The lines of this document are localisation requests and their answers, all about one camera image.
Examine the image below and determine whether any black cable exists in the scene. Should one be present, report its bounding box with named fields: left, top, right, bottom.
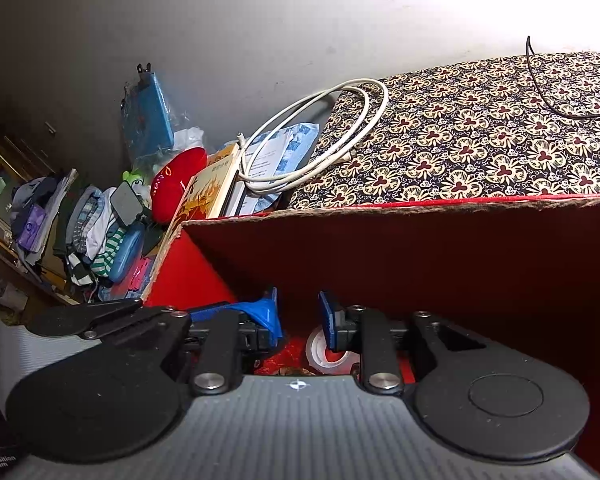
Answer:
left=526, top=36, right=600, bottom=120

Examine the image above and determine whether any red cardboard box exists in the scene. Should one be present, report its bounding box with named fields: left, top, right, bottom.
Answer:
left=142, top=192, right=600, bottom=478

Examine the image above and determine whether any yellow book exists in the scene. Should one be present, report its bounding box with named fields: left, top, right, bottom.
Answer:
left=172, top=142, right=241, bottom=221

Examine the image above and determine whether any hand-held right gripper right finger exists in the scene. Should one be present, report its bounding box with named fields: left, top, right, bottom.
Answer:
left=317, top=291, right=487, bottom=397

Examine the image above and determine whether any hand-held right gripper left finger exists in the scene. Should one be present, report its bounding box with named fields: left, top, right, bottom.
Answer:
left=97, top=287, right=283, bottom=397

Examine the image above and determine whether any blue patterned cloth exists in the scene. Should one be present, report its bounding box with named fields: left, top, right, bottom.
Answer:
left=97, top=280, right=146, bottom=303

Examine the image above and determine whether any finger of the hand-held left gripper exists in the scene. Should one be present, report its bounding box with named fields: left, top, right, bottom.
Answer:
left=25, top=300, right=148, bottom=339

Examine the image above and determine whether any blue and white paper packet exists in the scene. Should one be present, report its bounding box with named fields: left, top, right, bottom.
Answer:
left=237, top=122, right=321, bottom=211

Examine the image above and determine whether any red plush pillow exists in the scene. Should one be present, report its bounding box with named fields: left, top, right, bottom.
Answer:
left=151, top=147, right=208, bottom=223

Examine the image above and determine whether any purple pouch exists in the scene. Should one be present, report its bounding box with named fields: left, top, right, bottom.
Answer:
left=17, top=205, right=48, bottom=253

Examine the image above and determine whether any pile of clothes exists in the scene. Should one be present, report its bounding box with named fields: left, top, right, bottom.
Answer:
left=10, top=175, right=131, bottom=286

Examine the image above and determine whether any grey black device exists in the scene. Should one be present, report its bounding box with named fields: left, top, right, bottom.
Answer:
left=109, top=181, right=143, bottom=228

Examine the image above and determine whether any clear tape roll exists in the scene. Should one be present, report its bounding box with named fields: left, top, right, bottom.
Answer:
left=306, top=327, right=361, bottom=373

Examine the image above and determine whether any blue glasses case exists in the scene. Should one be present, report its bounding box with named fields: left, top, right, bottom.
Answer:
left=111, top=225, right=146, bottom=283

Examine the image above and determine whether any blue plastic package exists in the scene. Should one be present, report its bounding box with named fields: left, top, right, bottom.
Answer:
left=121, top=62, right=176, bottom=161

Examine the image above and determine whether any wooden shelf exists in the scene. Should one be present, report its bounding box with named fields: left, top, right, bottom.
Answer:
left=0, top=125, right=81, bottom=306

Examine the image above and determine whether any white coiled cable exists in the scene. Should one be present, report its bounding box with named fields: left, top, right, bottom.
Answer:
left=235, top=78, right=388, bottom=193

